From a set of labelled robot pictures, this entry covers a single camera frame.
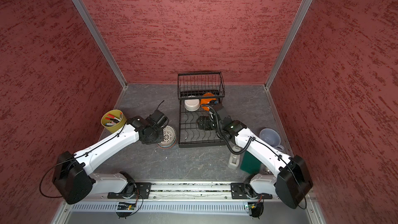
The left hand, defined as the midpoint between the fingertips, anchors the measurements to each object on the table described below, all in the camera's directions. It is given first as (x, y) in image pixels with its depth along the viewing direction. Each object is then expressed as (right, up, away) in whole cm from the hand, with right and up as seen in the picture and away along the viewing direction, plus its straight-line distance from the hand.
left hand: (157, 142), depth 80 cm
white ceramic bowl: (+17, +19, +20) cm, 33 cm away
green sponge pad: (+51, -13, +4) cm, 53 cm away
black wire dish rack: (+20, +29, +30) cm, 46 cm away
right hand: (+24, +10, 0) cm, 26 cm away
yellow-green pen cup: (-24, +8, +1) cm, 25 cm away
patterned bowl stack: (+5, +1, +5) cm, 7 cm away
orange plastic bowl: (+27, +22, +20) cm, 40 cm away
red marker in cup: (-28, +11, +8) cm, 31 cm away
